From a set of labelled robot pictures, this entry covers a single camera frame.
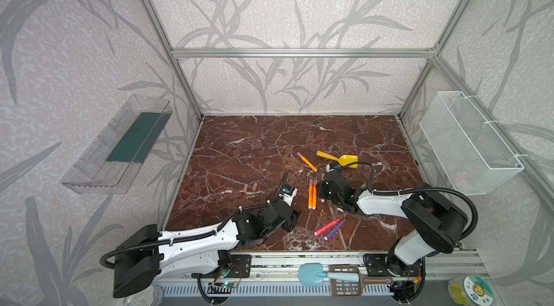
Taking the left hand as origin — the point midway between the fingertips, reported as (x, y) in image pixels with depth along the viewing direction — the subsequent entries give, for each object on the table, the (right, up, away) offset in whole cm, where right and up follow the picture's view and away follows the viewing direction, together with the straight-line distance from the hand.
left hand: (299, 205), depth 78 cm
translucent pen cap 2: (-19, +3, +15) cm, 24 cm away
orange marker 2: (+5, +1, +11) cm, 12 cm away
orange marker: (+4, +13, +23) cm, 27 cm away
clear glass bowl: (-45, -23, -14) cm, 52 cm away
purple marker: (+16, -9, +4) cm, 19 cm away
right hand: (+8, +7, +14) cm, 17 cm away
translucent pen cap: (-23, +2, +13) cm, 27 cm away
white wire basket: (+51, +20, -16) cm, 57 cm away
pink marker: (+10, -10, +4) cm, 15 cm away
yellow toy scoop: (+22, +14, +23) cm, 35 cm away
